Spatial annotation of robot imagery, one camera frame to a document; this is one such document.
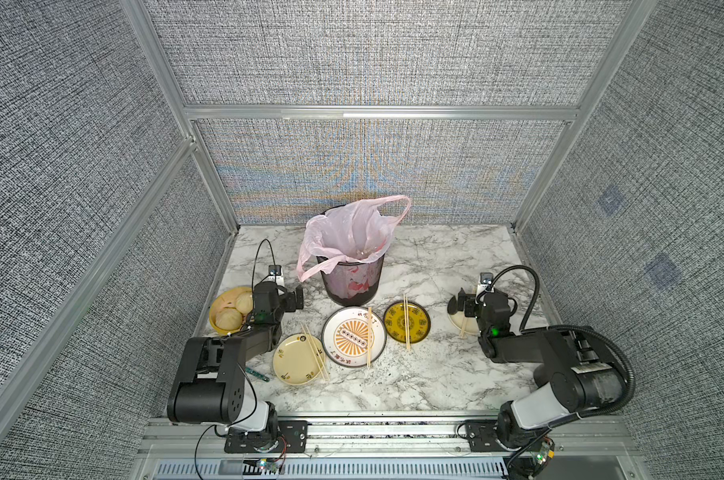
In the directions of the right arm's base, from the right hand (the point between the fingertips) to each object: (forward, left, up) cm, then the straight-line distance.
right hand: (480, 281), depth 93 cm
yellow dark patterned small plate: (-9, +19, -9) cm, 23 cm away
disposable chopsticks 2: (-11, +23, -6) cm, 26 cm away
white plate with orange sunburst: (-14, +42, -8) cm, 45 cm away
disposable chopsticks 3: (-14, +35, -7) cm, 38 cm away
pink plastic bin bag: (+14, +39, +8) cm, 42 cm away
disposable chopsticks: (-14, +7, -6) cm, 16 cm away
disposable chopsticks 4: (-20, +50, -6) cm, 54 cm away
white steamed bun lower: (-11, +76, -2) cm, 77 cm away
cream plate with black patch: (-8, +7, -8) cm, 14 cm away
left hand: (0, +60, 0) cm, 60 cm away
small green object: (-26, +66, -8) cm, 71 cm away
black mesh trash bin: (-4, +40, +6) cm, 40 cm away
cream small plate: (-23, +56, -5) cm, 61 cm away
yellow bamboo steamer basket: (-3, +80, -5) cm, 80 cm away
